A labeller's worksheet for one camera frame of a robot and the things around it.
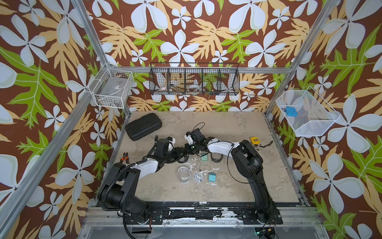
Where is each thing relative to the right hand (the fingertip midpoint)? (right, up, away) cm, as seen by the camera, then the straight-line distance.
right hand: (181, 151), depth 97 cm
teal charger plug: (+19, -14, -10) cm, 26 cm away
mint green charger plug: (+15, -4, -4) cm, 16 cm away
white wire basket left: (-41, +39, -11) cm, 57 cm away
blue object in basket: (+65, +25, -11) cm, 71 cm away
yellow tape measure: (+51, +7, +5) cm, 52 cm away
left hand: (+3, +1, -7) cm, 8 cm away
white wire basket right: (+72, +22, -20) cm, 77 cm away
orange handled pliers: (-36, -4, -1) cm, 37 cm away
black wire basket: (+9, +48, +1) cm, 49 cm away
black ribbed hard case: (-32, +15, +6) cm, 35 cm away
